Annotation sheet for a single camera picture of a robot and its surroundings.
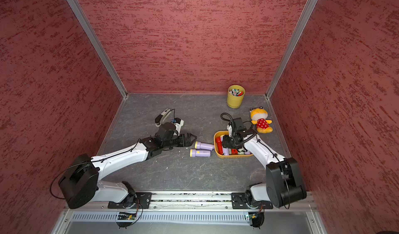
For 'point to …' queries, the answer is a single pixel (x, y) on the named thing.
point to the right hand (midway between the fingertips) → (225, 146)
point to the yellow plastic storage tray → (222, 132)
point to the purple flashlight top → (226, 151)
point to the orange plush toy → (258, 116)
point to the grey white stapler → (160, 118)
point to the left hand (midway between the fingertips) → (190, 141)
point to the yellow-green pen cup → (235, 96)
